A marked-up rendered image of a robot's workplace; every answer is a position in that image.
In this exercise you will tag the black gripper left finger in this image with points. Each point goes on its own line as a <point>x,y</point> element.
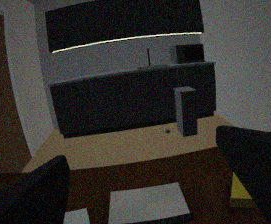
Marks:
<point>37,198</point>

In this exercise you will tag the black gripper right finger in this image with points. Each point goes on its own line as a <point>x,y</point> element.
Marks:
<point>248,153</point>

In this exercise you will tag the olive yellow block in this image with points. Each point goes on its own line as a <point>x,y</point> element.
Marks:
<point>239,195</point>

